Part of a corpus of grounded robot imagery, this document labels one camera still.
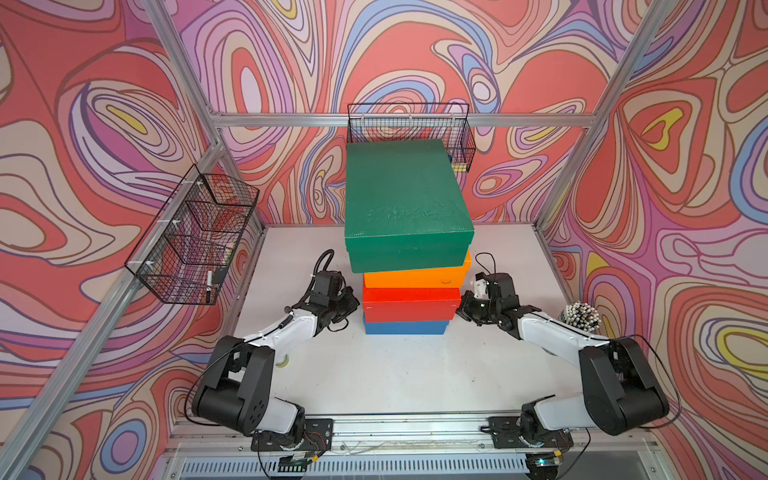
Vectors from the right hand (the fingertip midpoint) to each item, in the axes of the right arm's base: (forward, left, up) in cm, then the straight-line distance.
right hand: (448, 312), depth 88 cm
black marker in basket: (-1, +62, +20) cm, 65 cm away
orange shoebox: (-2, +3, +20) cm, 21 cm away
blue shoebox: (-3, +7, -3) cm, 8 cm away
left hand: (+4, +25, +1) cm, 26 cm away
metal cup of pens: (-8, -31, +11) cm, 34 cm away
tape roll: (-12, +48, -5) cm, 50 cm away
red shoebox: (-6, +13, +15) cm, 20 cm away
